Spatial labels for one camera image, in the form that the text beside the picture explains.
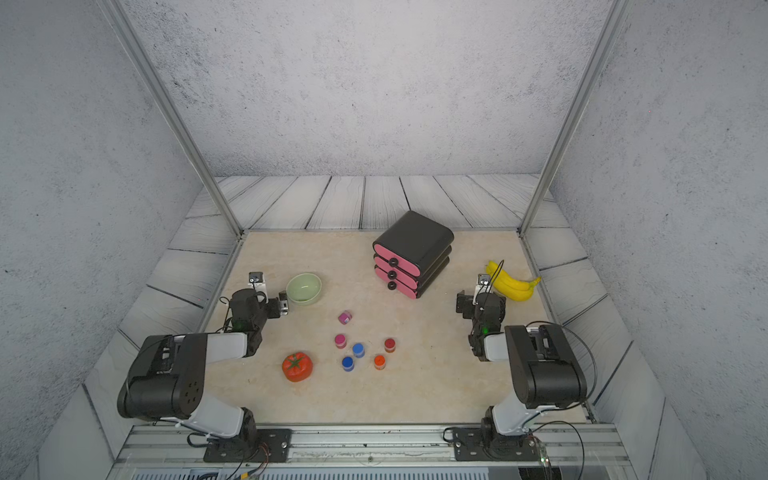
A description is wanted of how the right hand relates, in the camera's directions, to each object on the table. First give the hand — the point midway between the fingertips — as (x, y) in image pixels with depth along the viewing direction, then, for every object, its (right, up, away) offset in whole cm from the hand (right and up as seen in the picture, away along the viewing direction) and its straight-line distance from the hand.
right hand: (482, 290), depth 94 cm
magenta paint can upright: (-43, -14, -5) cm, 46 cm away
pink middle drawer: (-28, +6, +1) cm, 28 cm away
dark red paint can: (-29, -15, -7) cm, 33 cm away
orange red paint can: (-31, -19, -10) cm, 38 cm away
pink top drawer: (-27, +10, -3) cm, 29 cm away
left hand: (-65, 0, +1) cm, 65 cm away
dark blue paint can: (-40, -19, -9) cm, 46 cm away
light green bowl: (-58, 0, +6) cm, 58 cm away
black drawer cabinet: (-22, +12, -3) cm, 25 cm away
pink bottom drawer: (-25, 0, +3) cm, 25 cm away
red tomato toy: (-53, -19, -13) cm, 58 cm away
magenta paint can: (-43, -9, +1) cm, 44 cm away
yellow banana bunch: (+10, +1, +3) cm, 10 cm away
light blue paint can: (-38, -16, -7) cm, 42 cm away
